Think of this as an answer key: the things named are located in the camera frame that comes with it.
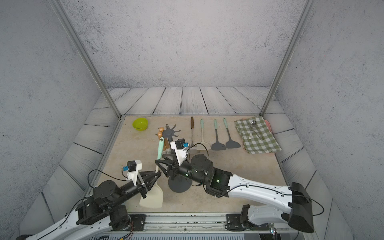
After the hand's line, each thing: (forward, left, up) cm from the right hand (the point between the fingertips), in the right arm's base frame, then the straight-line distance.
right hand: (159, 161), depth 58 cm
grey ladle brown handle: (+45, -9, -33) cm, 56 cm away
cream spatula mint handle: (-10, +4, -15) cm, 18 cm away
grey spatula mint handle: (+31, -36, -33) cm, 58 cm away
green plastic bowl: (+48, +30, -31) cm, 65 cm away
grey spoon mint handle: (+30, -27, -35) cm, 53 cm away
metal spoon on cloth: (+50, -55, -34) cm, 82 cm away
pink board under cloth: (+47, -66, -33) cm, 88 cm away
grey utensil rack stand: (+3, -4, -33) cm, 33 cm away
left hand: (-3, +1, -7) cm, 8 cm away
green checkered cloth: (+37, -55, -34) cm, 75 cm away
